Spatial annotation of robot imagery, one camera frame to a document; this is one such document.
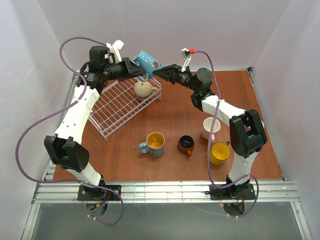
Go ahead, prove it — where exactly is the small orange cup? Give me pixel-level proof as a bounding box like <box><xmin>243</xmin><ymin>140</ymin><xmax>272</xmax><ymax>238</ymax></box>
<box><xmin>177</xmin><ymin>135</ymin><xmax>195</xmax><ymax>157</ymax></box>

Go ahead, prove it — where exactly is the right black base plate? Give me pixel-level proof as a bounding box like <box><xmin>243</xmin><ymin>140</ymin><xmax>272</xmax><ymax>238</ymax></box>
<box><xmin>204</xmin><ymin>183</ymin><xmax>256</xmax><ymax>200</ymax></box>

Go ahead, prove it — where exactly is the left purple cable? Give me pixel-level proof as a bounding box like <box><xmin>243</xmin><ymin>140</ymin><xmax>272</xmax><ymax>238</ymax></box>
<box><xmin>15</xmin><ymin>36</ymin><xmax>125</xmax><ymax>226</ymax></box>

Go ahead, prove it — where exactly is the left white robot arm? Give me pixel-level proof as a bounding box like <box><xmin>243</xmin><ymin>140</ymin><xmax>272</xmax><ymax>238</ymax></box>
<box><xmin>44</xmin><ymin>41</ymin><xmax>145</xmax><ymax>187</ymax></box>

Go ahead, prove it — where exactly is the white wire dish rack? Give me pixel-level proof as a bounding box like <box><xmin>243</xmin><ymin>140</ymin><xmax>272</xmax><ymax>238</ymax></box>
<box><xmin>88</xmin><ymin>77</ymin><xmax>162</xmax><ymax>140</ymax></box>

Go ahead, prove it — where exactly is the light pink faceted mug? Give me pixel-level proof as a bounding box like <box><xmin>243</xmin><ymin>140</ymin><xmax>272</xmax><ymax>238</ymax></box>
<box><xmin>201</xmin><ymin>117</ymin><xmax>221</xmax><ymax>143</ymax></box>

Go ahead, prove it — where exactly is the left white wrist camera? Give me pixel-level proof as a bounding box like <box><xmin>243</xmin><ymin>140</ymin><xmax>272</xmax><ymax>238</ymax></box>
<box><xmin>106</xmin><ymin>39</ymin><xmax>124</xmax><ymax>63</ymax></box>

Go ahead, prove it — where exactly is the blue mug with yellow inside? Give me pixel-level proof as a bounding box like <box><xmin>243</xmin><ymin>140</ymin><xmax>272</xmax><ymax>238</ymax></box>
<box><xmin>138</xmin><ymin>132</ymin><xmax>166</xmax><ymax>158</ymax></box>

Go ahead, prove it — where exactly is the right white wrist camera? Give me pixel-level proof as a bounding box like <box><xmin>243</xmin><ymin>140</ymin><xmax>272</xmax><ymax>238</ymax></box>
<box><xmin>180</xmin><ymin>48</ymin><xmax>192</xmax><ymax>72</ymax></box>

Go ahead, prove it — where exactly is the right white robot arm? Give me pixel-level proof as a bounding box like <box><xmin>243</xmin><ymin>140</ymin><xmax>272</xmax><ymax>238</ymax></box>
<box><xmin>153</xmin><ymin>64</ymin><xmax>267</xmax><ymax>198</ymax></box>

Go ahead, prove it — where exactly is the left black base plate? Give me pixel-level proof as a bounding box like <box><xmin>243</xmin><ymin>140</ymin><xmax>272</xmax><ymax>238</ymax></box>
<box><xmin>77</xmin><ymin>185</ymin><xmax>120</xmax><ymax>201</ymax></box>

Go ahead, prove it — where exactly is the beige round mug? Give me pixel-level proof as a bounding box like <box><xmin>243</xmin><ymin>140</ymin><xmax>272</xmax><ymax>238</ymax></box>
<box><xmin>134</xmin><ymin>80</ymin><xmax>158</xmax><ymax>101</ymax></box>

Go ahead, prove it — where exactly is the teal dotted mug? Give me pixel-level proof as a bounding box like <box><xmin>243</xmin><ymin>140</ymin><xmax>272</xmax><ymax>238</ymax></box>
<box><xmin>133</xmin><ymin>50</ymin><xmax>163</xmax><ymax>82</ymax></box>

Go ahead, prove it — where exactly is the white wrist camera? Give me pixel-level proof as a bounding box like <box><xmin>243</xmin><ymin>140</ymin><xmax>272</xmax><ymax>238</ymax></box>
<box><xmin>106</xmin><ymin>39</ymin><xmax>124</xmax><ymax>63</ymax></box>
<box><xmin>180</xmin><ymin>48</ymin><xmax>192</xmax><ymax>72</ymax></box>

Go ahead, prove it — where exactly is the aluminium frame rail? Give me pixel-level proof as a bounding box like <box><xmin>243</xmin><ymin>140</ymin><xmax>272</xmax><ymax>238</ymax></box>
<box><xmin>26</xmin><ymin>80</ymin><xmax>311</xmax><ymax>240</ymax></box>

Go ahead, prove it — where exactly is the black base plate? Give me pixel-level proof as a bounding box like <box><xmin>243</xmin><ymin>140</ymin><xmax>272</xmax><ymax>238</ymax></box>
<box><xmin>77</xmin><ymin>185</ymin><xmax>120</xmax><ymax>201</ymax></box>
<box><xmin>204</xmin><ymin>183</ymin><xmax>256</xmax><ymax>200</ymax></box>

